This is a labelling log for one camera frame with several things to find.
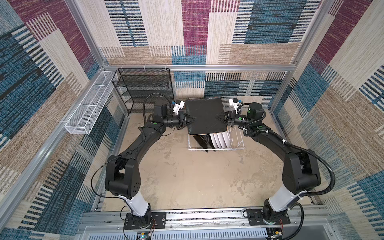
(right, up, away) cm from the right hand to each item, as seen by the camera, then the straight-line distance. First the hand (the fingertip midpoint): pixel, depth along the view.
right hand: (215, 118), depth 78 cm
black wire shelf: (-47, +23, +30) cm, 61 cm away
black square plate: (-5, +4, +1) cm, 7 cm away
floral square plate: (-5, -15, +12) cm, 20 cm away
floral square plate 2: (-2, -14, +11) cm, 18 cm away
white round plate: (0, -13, +9) cm, 16 cm away
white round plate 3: (+6, -13, +9) cm, 17 cm away
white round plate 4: (+9, -12, +11) cm, 18 cm away
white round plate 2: (+2, -13, +9) cm, 16 cm away
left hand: (-9, 0, -2) cm, 9 cm away
